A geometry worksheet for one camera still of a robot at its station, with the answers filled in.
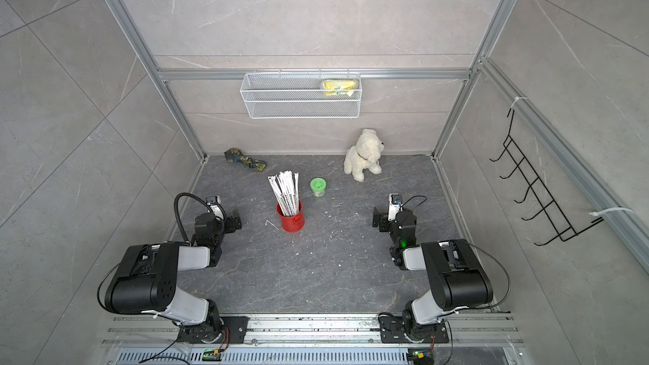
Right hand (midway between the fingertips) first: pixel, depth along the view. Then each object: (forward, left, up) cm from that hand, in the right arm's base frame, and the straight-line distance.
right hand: (389, 206), depth 94 cm
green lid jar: (+11, +28, -1) cm, 30 cm away
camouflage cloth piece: (+30, +66, -2) cm, 73 cm away
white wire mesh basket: (+39, +35, +24) cm, 57 cm away
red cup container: (-7, +36, +1) cm, 36 cm away
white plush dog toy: (+19, +8, +9) cm, 23 cm away
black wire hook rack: (-20, -33, +26) cm, 47 cm away
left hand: (+1, +63, 0) cm, 63 cm away
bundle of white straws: (+3, +38, +10) cm, 39 cm away
